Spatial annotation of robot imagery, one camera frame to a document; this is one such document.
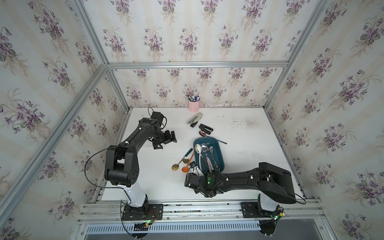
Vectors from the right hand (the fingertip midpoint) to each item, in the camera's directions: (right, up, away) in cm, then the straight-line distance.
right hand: (198, 182), depth 83 cm
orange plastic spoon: (-7, +6, +3) cm, 10 cm away
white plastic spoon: (0, +16, +10) cm, 19 cm away
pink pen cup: (-2, +46, +34) cm, 57 cm away
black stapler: (+6, +29, +21) cm, 36 cm away
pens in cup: (-4, +52, +29) cm, 59 cm away
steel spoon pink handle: (+4, +17, +12) cm, 21 cm away
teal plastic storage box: (+13, +16, +11) cm, 23 cm away
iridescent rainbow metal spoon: (+4, +25, +21) cm, 33 cm away
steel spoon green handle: (+12, +7, +5) cm, 15 cm away
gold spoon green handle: (-13, +7, +3) cm, 15 cm away
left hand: (-15, +21, +5) cm, 26 cm away
